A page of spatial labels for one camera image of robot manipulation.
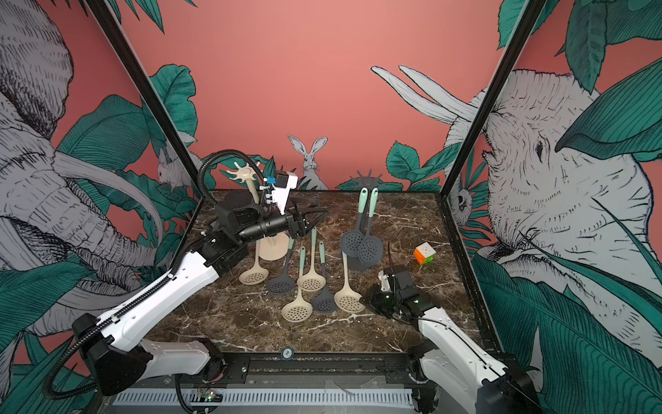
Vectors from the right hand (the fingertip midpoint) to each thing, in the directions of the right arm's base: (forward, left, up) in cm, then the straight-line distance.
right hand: (358, 296), depth 81 cm
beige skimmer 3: (-3, +20, -6) cm, 21 cm away
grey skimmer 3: (+18, +2, +5) cm, 18 cm away
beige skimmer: (+10, +37, -6) cm, 38 cm away
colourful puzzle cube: (+18, -26, -4) cm, 32 cm away
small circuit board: (-26, +43, -7) cm, 51 cm away
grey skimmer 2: (0, +11, -6) cm, 13 cm away
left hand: (+9, +10, +34) cm, 37 cm away
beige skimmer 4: (-1, +3, -2) cm, 3 cm away
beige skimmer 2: (+8, +16, -7) cm, 19 cm away
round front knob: (-15, +22, -8) cm, 28 cm away
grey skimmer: (+7, +26, -6) cm, 27 cm away
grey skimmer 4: (+14, -5, +5) cm, 16 cm away
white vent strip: (-26, +22, -8) cm, 35 cm away
